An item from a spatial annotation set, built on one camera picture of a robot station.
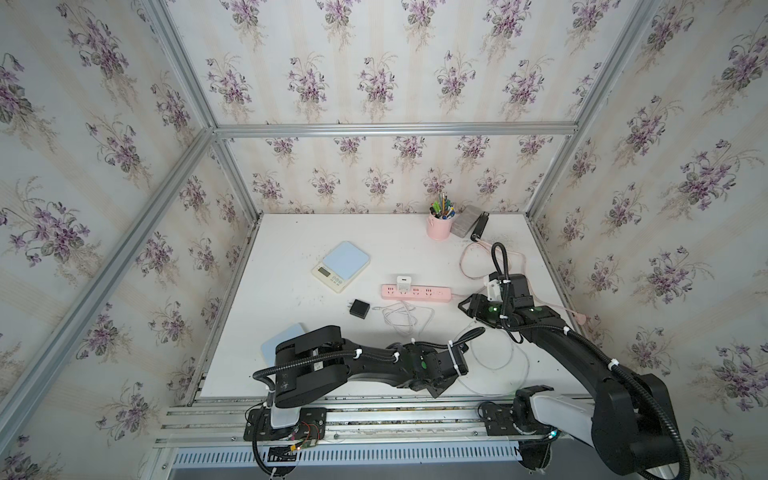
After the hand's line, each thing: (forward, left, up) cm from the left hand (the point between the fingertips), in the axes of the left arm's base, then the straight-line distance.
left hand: (443, 374), depth 82 cm
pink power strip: (+24, +6, +3) cm, 25 cm away
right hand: (+16, -9, +8) cm, 20 cm away
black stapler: (+50, -19, +4) cm, 54 cm away
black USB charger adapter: (+20, +24, +1) cm, 31 cm away
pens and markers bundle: (+56, -6, +10) cm, 57 cm away
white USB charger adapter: (+25, +11, +8) cm, 28 cm away
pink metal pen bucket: (+51, -5, +5) cm, 51 cm away
